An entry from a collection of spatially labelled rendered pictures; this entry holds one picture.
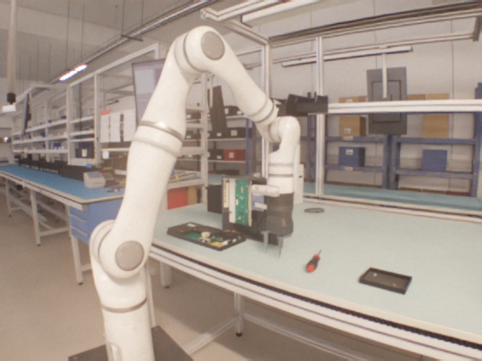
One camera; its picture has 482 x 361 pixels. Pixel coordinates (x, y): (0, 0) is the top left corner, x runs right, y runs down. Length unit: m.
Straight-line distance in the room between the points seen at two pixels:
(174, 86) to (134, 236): 0.30
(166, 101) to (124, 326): 0.43
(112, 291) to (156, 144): 0.28
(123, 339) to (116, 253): 0.18
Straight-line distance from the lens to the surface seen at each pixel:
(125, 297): 0.58
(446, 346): 0.68
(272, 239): 0.98
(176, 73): 0.63
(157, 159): 0.52
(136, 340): 0.62
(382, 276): 0.79
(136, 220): 0.52
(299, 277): 0.74
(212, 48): 0.60
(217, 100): 3.51
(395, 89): 2.65
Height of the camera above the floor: 1.32
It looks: 7 degrees down
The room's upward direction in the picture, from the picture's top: straight up
